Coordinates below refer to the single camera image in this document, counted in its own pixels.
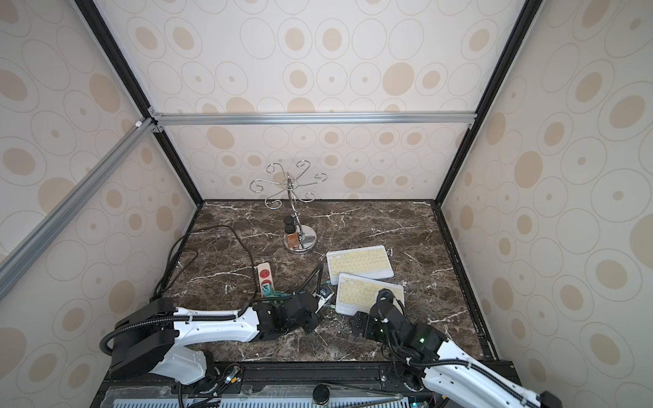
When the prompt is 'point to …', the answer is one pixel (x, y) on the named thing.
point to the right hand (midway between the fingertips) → (366, 323)
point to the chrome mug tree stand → (306, 237)
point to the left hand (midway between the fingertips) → (328, 309)
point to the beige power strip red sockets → (264, 275)
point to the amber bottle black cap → (292, 235)
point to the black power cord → (179, 259)
